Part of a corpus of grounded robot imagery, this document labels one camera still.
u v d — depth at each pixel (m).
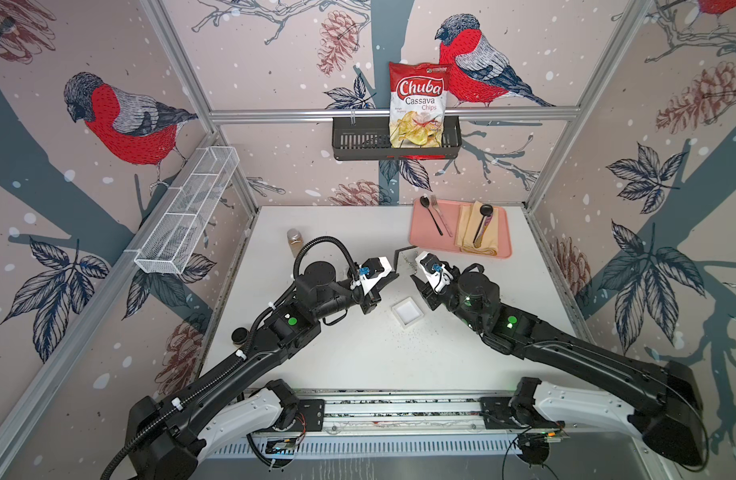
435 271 0.58
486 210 1.18
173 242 0.71
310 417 0.73
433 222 1.17
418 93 0.83
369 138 1.07
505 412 0.73
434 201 1.22
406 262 0.65
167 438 0.38
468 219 1.17
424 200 1.22
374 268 0.52
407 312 0.91
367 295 0.58
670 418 0.38
